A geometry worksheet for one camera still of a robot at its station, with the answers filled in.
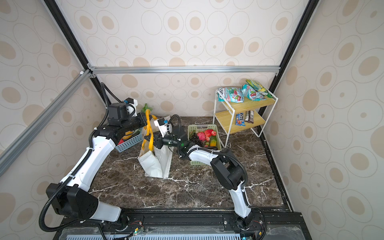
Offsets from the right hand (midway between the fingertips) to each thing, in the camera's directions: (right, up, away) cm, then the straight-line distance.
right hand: (146, 138), depth 76 cm
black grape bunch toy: (+25, -2, +24) cm, 35 cm away
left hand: (+4, +12, -2) cm, 13 cm away
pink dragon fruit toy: (+29, 0, +26) cm, 39 cm away
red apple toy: (+34, +3, +29) cm, 45 cm away
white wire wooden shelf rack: (+46, +11, +3) cm, 47 cm away
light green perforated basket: (+30, +6, +38) cm, 48 cm away
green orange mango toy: (+37, -3, +24) cm, 45 cm away
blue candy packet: (+54, +11, +20) cm, 58 cm away
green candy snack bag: (+48, +24, +7) cm, 54 cm away
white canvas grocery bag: (+4, -14, +6) cm, 16 cm away
